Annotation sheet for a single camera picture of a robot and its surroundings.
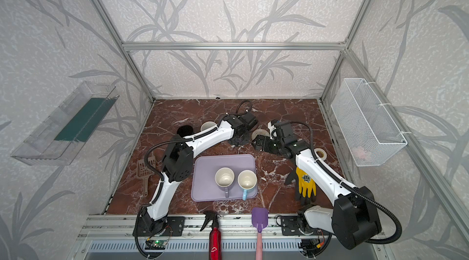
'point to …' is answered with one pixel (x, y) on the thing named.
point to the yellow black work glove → (305, 188)
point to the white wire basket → (368, 130)
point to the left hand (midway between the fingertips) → (244, 136)
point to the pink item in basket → (359, 152)
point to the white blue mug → (247, 179)
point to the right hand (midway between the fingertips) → (260, 138)
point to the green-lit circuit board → (156, 244)
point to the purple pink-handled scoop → (259, 220)
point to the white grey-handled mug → (225, 177)
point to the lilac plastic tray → (204, 187)
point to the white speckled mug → (207, 125)
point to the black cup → (184, 130)
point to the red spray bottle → (215, 235)
